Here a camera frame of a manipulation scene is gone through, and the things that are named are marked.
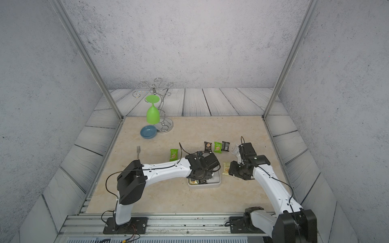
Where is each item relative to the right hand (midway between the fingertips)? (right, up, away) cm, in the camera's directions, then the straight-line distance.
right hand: (234, 171), depth 81 cm
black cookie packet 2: (-1, +11, +21) cm, 24 cm away
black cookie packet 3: (-17, -7, +6) cm, 19 cm away
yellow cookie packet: (-22, -7, +4) cm, 23 cm away
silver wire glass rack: (-44, +26, +36) cm, 63 cm away
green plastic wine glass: (-46, +31, +9) cm, 56 cm away
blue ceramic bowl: (-55, +20, +29) cm, 65 cm away
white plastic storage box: (-10, -6, +2) cm, 12 cm away
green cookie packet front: (-35, +6, +18) cm, 40 cm away
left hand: (-12, -4, +2) cm, 13 cm away
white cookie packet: (+6, +8, +19) cm, 22 cm away
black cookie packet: (-13, +10, +21) cm, 26 cm away
